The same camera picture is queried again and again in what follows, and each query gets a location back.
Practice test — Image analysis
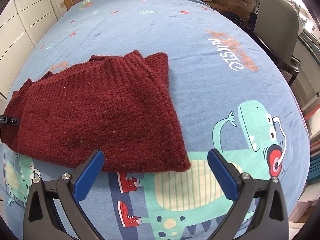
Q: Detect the grey black chair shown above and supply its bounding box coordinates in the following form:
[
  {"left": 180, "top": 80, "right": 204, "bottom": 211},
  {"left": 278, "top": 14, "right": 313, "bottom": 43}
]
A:
[{"left": 246, "top": 0, "right": 301, "bottom": 86}]

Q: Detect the dark red knitted sweater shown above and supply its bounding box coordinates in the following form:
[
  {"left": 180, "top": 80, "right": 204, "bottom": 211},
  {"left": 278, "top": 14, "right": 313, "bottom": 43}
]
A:
[{"left": 1, "top": 50, "right": 190, "bottom": 173}]

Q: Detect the black bag on floor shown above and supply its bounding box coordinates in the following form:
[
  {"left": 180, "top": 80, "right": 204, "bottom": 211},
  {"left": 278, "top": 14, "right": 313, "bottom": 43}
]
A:
[{"left": 221, "top": 11, "right": 242, "bottom": 28}]

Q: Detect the blue dinosaur print bedsheet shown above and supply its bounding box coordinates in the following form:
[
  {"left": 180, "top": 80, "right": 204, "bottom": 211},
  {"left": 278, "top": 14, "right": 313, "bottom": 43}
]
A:
[{"left": 1, "top": 0, "right": 310, "bottom": 239}]

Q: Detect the white wardrobe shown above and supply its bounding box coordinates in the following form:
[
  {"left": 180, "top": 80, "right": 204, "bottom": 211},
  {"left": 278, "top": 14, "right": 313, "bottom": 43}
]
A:
[{"left": 0, "top": 0, "right": 58, "bottom": 100}]

